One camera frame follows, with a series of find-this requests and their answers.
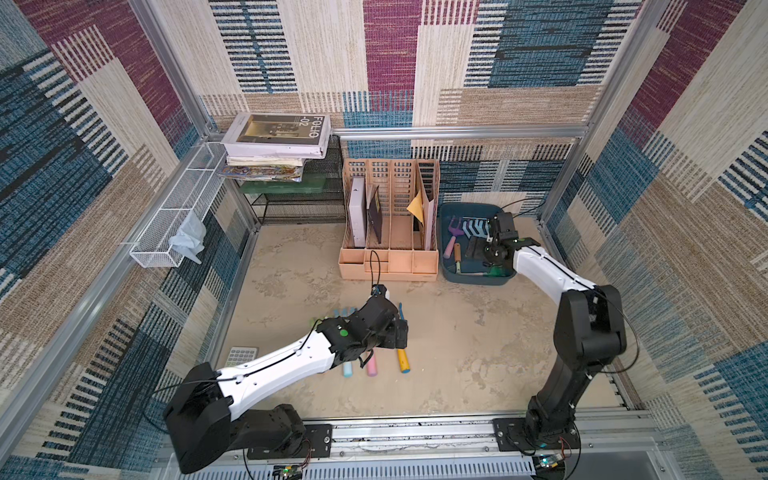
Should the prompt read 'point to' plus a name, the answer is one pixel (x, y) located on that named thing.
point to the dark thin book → (375, 213)
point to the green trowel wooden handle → (457, 257)
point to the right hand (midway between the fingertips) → (480, 246)
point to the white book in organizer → (358, 210)
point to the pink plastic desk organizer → (390, 220)
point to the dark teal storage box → (473, 270)
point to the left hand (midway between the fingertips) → (394, 327)
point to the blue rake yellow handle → (402, 354)
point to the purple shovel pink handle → (454, 232)
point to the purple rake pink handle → (372, 366)
